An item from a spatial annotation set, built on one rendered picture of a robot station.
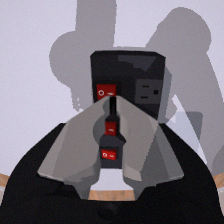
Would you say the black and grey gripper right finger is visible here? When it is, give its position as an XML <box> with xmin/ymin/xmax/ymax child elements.
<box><xmin>114</xmin><ymin>95</ymin><xmax>224</xmax><ymax>224</ymax></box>

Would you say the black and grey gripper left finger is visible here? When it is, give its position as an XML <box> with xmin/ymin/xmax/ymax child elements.
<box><xmin>0</xmin><ymin>95</ymin><xmax>114</xmax><ymax>224</ymax></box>

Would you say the black power strip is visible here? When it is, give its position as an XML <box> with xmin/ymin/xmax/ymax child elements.
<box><xmin>90</xmin><ymin>50</ymin><xmax>166</xmax><ymax>169</ymax></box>

